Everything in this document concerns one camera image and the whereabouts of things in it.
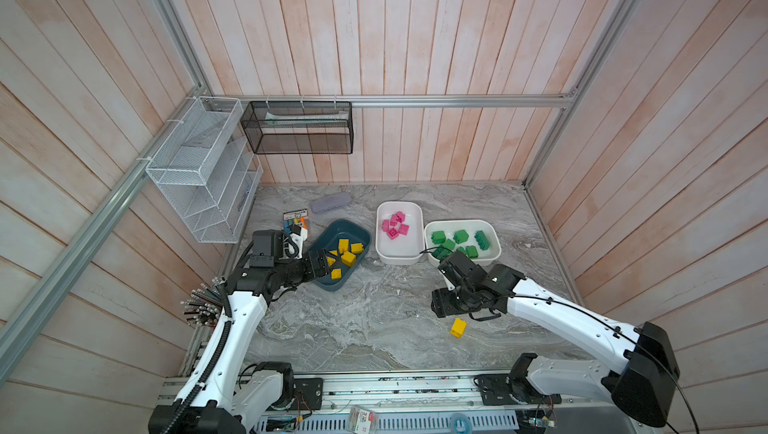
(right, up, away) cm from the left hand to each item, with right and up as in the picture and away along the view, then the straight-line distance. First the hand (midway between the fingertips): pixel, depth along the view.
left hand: (327, 270), depth 77 cm
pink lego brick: (+18, +8, +27) cm, 34 cm away
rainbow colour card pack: (-17, +13, +31) cm, 38 cm away
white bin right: (+46, +10, +25) cm, 53 cm away
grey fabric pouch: (-6, +19, +35) cm, 40 cm away
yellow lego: (+4, 0, +19) cm, 19 cm away
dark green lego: (+49, +6, +23) cm, 55 cm away
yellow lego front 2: (0, -5, +18) cm, 19 cm away
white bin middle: (+21, +8, +28) cm, 36 cm away
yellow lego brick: (+6, +3, +22) cm, 23 cm away
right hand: (+30, -10, +3) cm, 32 cm away
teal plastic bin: (-4, +6, +25) cm, 27 cm away
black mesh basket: (-15, +45, +27) cm, 55 cm away
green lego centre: (+34, +7, +25) cm, 43 cm away
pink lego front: (+22, +14, +30) cm, 40 cm away
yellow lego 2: (+36, -17, +5) cm, 40 cm away
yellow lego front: (+2, +4, +22) cm, 22 cm away
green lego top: (+42, +7, +24) cm, 49 cm away
